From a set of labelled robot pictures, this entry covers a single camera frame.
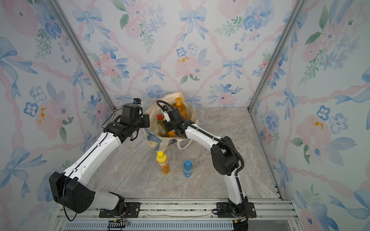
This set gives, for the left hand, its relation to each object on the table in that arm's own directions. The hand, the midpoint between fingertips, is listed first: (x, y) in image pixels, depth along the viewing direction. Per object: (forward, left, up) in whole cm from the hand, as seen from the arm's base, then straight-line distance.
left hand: (147, 116), depth 80 cm
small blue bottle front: (-24, -23, -15) cm, 36 cm away
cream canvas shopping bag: (-4, 0, -17) cm, 17 cm away
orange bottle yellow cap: (0, -12, -17) cm, 21 cm away
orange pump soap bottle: (+15, -18, -9) cm, 25 cm away
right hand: (+6, -10, -11) cm, 16 cm away
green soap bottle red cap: (+3, -5, -17) cm, 18 cm away
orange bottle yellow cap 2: (-22, -10, -7) cm, 25 cm away
